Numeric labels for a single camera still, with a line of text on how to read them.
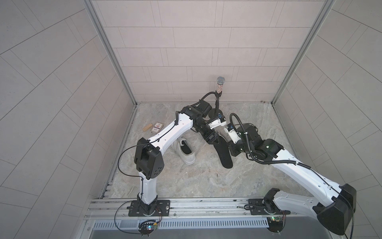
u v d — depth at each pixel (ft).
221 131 2.19
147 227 2.11
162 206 2.33
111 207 2.35
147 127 3.26
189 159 2.64
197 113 1.90
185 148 2.84
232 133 2.18
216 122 2.28
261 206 2.31
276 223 2.18
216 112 3.58
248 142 1.78
